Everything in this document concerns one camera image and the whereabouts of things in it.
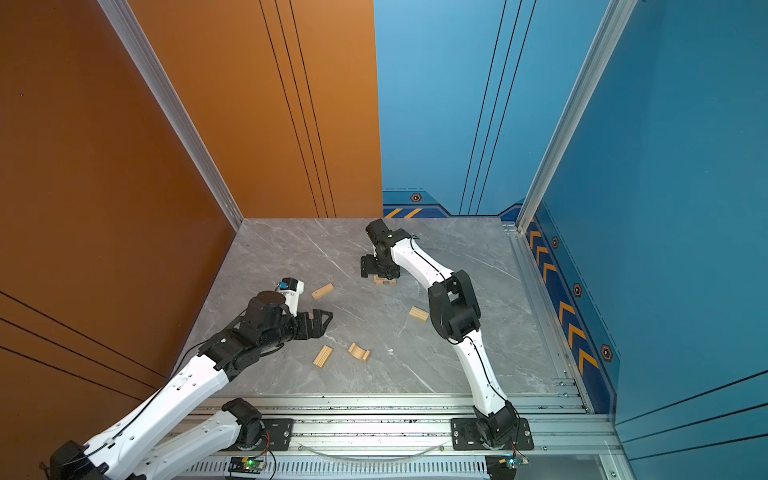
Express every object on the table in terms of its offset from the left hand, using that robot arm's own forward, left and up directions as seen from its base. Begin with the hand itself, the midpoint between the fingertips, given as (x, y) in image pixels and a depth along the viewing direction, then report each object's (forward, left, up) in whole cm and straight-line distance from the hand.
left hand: (320, 313), depth 78 cm
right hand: (+20, -11, -10) cm, 25 cm away
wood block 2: (+20, -15, -13) cm, 28 cm away
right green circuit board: (-31, -46, -17) cm, 58 cm away
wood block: (+15, +6, -15) cm, 22 cm away
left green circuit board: (-31, +16, -17) cm, 39 cm away
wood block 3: (-6, +1, -14) cm, 16 cm away
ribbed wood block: (+8, -27, -14) cm, 32 cm away
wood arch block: (-5, -9, -14) cm, 18 cm away
